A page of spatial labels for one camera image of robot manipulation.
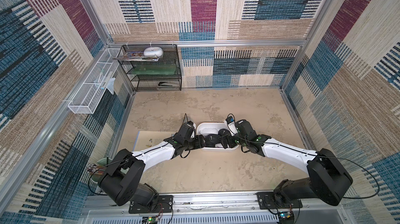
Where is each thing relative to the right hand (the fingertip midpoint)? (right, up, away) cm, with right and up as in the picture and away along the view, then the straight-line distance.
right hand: (224, 134), depth 88 cm
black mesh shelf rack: (-48, +33, +31) cm, 66 cm away
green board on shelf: (-41, +37, +7) cm, 56 cm away
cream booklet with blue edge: (-46, -4, +7) cm, 47 cm away
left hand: (-12, -4, 0) cm, 12 cm away
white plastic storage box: (-8, +2, +9) cm, 12 cm away
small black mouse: (-7, -3, 0) cm, 8 cm away
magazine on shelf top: (-50, +45, +4) cm, 68 cm away
